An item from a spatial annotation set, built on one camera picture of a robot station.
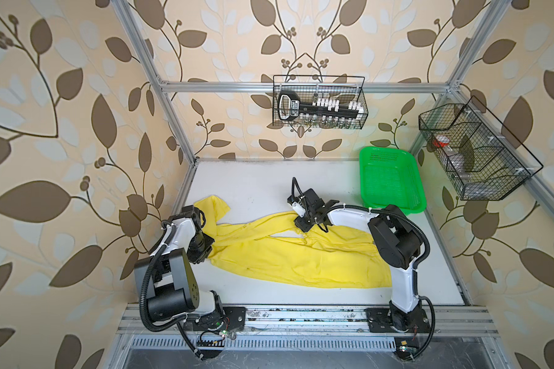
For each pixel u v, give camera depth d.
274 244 0.91
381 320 0.73
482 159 0.73
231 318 0.74
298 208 0.88
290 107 0.85
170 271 0.44
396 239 0.53
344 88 0.91
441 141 0.81
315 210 0.76
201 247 0.74
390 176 1.12
